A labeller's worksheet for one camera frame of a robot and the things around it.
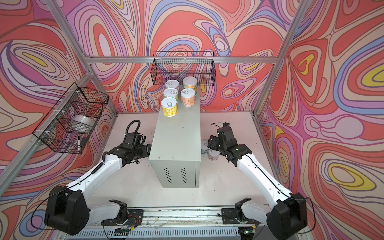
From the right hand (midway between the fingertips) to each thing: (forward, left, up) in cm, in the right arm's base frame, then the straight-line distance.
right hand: (215, 144), depth 81 cm
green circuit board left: (-37, +49, -18) cm, 64 cm away
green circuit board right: (-38, -15, -17) cm, 45 cm away
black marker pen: (-3, +68, +9) cm, 69 cm away
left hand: (+2, +40, -6) cm, 40 cm away
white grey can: (0, 0, -12) cm, 12 cm away
